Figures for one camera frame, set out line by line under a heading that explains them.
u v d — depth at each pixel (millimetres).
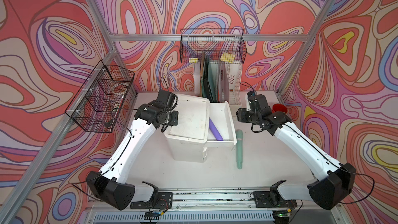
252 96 683
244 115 699
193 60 822
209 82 884
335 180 381
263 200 725
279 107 959
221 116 898
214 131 782
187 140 666
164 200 728
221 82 922
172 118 653
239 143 904
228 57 905
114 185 374
